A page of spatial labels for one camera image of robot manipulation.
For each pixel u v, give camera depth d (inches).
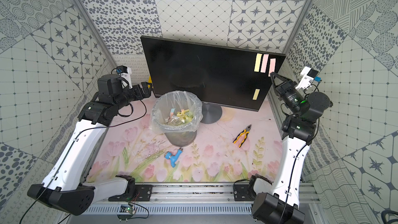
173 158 33.0
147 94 24.6
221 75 36.6
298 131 18.1
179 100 33.1
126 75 23.5
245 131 37.4
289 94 20.3
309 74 20.1
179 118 32.3
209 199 28.9
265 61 24.2
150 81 32.2
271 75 22.7
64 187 14.5
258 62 24.2
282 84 21.0
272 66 23.3
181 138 31.5
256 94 30.1
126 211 27.6
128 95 22.5
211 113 41.1
